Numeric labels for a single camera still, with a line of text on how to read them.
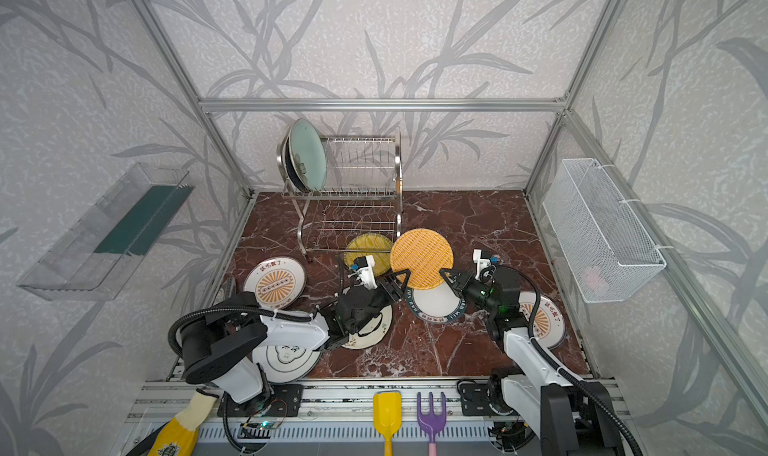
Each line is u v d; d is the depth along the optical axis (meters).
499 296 0.64
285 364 0.79
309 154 0.83
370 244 1.02
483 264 0.77
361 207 1.09
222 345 0.45
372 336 0.73
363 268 0.75
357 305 0.62
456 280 0.75
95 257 0.64
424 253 0.84
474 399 0.74
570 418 0.41
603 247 0.62
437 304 0.89
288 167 0.74
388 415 0.72
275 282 0.95
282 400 0.73
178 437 0.68
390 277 0.74
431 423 0.70
